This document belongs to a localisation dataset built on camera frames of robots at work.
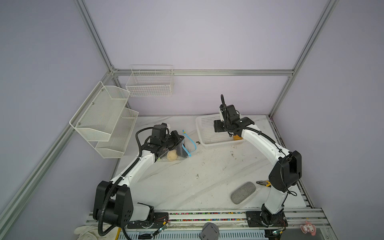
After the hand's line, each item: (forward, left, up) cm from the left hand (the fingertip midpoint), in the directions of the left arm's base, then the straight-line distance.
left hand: (184, 137), depth 82 cm
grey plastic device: (-42, -14, -20) cm, 48 cm away
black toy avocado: (-4, +2, -8) cm, 9 cm away
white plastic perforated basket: (+17, -14, -19) cm, 29 cm away
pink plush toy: (-40, -60, -17) cm, 75 cm away
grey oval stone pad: (-24, -32, -17) cm, 44 cm away
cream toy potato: (-3, +8, -15) cm, 18 cm away
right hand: (+9, -19, +1) cm, 21 cm away
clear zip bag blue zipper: (-6, 0, -5) cm, 7 cm away
